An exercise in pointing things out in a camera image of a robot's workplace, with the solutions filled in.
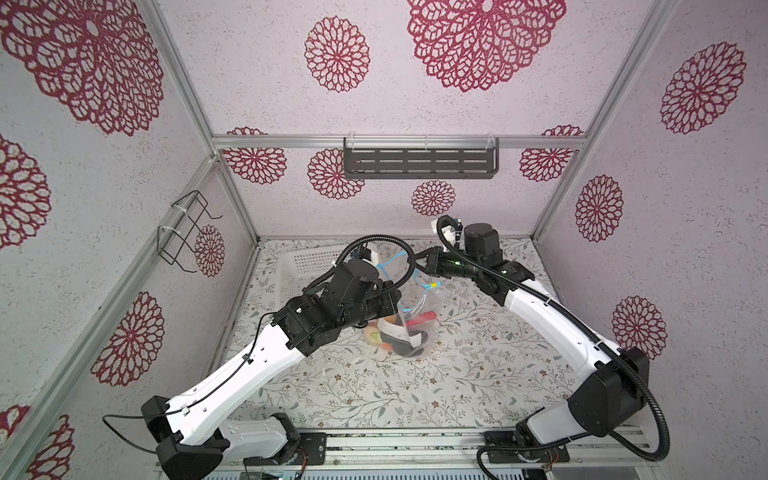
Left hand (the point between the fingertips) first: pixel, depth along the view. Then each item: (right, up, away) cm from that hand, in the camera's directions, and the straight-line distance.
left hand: (401, 299), depth 66 cm
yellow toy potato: (-7, -12, +17) cm, 22 cm away
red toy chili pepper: (+8, -5, +8) cm, 12 cm away
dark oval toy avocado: (+1, -14, +12) cm, 18 cm away
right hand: (+2, +10, +7) cm, 13 cm away
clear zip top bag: (+4, +1, -1) cm, 4 cm away
